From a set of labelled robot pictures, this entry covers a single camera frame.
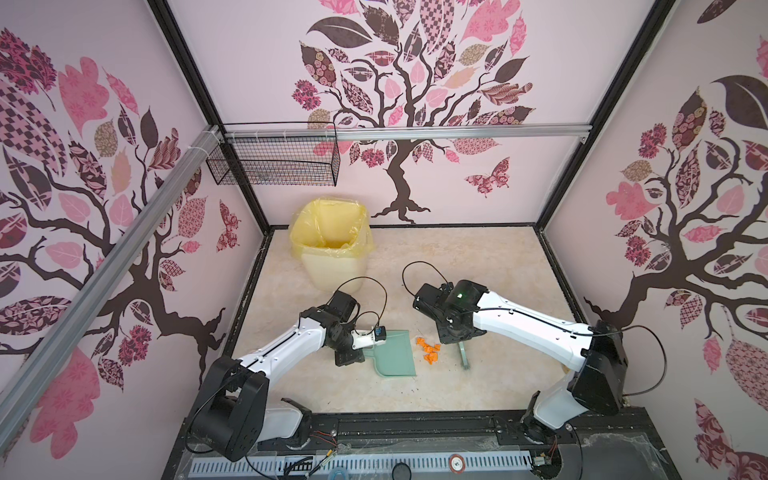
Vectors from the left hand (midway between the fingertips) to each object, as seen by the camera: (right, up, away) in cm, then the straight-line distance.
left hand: (355, 354), depth 84 cm
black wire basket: (-27, +61, +11) cm, 68 cm away
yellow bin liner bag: (-10, +38, +12) cm, 41 cm away
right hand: (+27, +8, -6) cm, 29 cm away
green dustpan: (+11, -2, +1) cm, 11 cm away
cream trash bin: (-8, +22, +9) cm, 25 cm away
